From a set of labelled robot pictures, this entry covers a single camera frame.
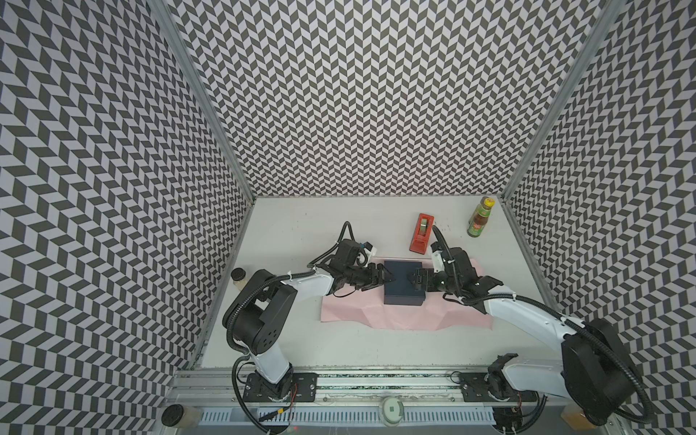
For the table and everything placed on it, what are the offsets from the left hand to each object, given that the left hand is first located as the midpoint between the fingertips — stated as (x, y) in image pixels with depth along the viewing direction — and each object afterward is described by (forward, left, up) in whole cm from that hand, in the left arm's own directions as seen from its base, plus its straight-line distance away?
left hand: (390, 281), depth 85 cm
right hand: (0, -10, -2) cm, 10 cm away
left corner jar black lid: (-34, +52, +5) cm, 62 cm away
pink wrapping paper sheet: (-5, +8, -8) cm, 12 cm away
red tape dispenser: (+19, -12, -3) cm, 23 cm away
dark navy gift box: (-2, -4, -4) cm, 6 cm away
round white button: (-34, +2, +3) cm, 34 cm away
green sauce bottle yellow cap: (+23, -34, +3) cm, 41 cm away
